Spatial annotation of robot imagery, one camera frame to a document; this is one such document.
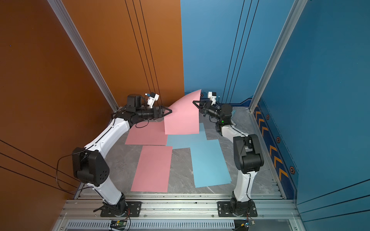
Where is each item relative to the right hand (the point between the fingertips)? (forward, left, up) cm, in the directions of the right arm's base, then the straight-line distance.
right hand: (193, 104), depth 80 cm
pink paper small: (-5, +5, -6) cm, 9 cm away
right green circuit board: (-52, -23, -32) cm, 65 cm away
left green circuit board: (-52, +38, -33) cm, 72 cm away
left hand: (-3, +14, -3) cm, 15 cm away
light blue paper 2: (-22, -10, -32) cm, 40 cm away
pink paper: (-25, +25, -32) cm, 48 cm away
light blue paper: (-3, +5, -33) cm, 33 cm away
